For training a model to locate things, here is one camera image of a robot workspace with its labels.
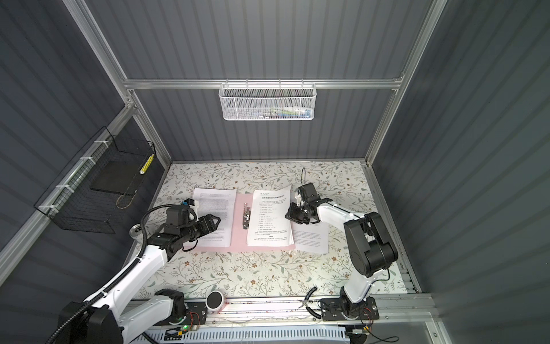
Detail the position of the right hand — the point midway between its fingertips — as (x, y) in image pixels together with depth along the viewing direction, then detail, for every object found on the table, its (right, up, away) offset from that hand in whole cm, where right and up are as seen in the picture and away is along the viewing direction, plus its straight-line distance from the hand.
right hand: (288, 217), depth 93 cm
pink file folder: (-22, 0, +6) cm, 22 cm away
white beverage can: (-58, -3, -14) cm, 60 cm away
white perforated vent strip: (+14, -35, -22) cm, 44 cm away
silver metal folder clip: (-19, 0, +4) cm, 20 cm away
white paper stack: (+10, -9, -2) cm, 13 cm away
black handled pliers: (+5, -28, -16) cm, 33 cm away
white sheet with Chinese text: (-9, -4, +1) cm, 10 cm away
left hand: (-30, 0, -9) cm, 31 cm away
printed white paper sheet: (-33, +5, +9) cm, 35 cm away
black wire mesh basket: (-67, +13, -20) cm, 71 cm away
